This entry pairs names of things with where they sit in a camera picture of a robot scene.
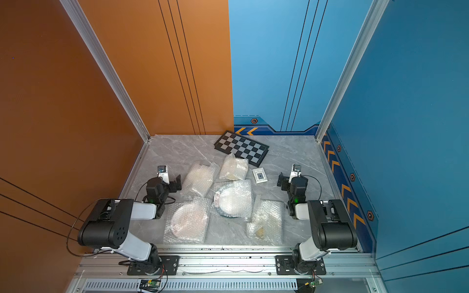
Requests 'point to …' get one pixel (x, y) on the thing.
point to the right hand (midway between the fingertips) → (291, 174)
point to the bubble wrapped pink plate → (185, 221)
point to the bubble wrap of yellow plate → (266, 226)
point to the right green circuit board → (307, 284)
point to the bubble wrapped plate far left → (199, 180)
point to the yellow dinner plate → (260, 232)
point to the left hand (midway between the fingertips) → (171, 173)
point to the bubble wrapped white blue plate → (233, 199)
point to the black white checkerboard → (242, 148)
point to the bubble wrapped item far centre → (234, 168)
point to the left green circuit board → (149, 285)
